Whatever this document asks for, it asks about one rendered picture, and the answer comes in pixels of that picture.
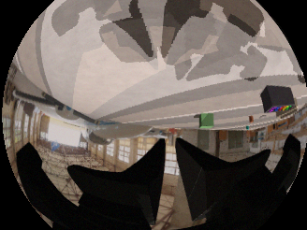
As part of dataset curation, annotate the small green block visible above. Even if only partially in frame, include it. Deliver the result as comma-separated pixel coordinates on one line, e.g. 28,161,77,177
199,112,213,129

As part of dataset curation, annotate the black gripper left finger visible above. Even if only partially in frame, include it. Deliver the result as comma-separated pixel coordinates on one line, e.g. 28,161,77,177
67,138,165,224

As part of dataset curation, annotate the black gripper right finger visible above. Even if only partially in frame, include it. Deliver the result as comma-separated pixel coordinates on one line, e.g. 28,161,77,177
175,137,270,221

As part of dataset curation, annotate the beige shallow tray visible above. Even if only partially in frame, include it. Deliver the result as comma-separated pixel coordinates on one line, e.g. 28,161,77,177
276,97,299,119

